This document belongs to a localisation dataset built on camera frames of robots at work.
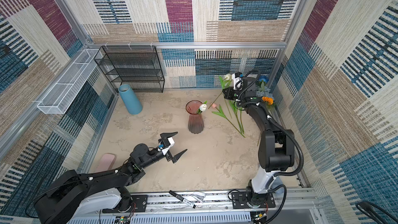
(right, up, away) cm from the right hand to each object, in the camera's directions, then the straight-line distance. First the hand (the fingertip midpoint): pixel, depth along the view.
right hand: (223, 91), depth 88 cm
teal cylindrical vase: (-56, -5, +8) cm, 56 cm away
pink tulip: (-3, -8, +19) cm, 21 cm away
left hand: (-22, -24, -13) cm, 35 cm away
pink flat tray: (-63, -38, -5) cm, 74 cm away
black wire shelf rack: (-56, +19, +20) cm, 62 cm away
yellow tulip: (+13, -13, +19) cm, 27 cm away
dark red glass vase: (-15, -19, +11) cm, 27 cm away
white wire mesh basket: (-76, -6, -18) cm, 79 cm away
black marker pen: (-21, -52, -14) cm, 58 cm away
